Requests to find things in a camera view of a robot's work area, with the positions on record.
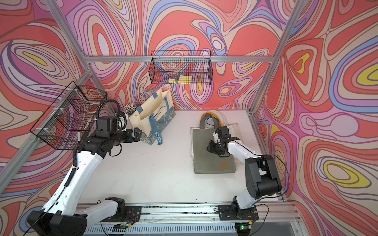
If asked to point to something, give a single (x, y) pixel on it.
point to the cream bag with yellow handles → (214, 119)
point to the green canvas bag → (204, 162)
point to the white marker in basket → (78, 136)
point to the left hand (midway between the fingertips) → (135, 131)
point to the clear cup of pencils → (130, 108)
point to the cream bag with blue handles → (151, 116)
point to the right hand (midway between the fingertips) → (210, 152)
